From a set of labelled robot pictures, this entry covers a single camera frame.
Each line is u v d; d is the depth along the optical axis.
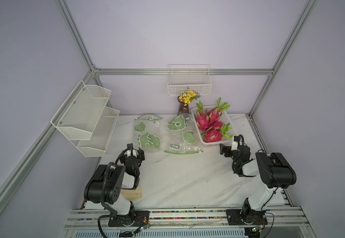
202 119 1.03
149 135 1.00
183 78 1.06
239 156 0.78
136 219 0.72
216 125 1.03
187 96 0.98
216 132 0.95
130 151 0.78
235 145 0.86
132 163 0.70
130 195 0.81
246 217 0.68
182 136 0.95
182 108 1.06
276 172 0.49
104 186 0.42
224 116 1.09
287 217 0.75
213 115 1.07
